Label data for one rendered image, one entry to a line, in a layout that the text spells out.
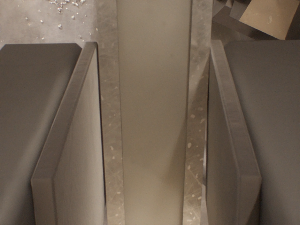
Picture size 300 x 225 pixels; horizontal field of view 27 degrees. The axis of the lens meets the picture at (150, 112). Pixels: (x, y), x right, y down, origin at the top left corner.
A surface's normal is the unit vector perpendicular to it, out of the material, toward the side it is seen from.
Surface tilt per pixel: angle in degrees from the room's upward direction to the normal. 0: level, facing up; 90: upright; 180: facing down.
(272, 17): 25
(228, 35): 0
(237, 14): 90
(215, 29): 0
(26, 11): 0
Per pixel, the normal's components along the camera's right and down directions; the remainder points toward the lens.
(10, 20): 0.01, 0.33
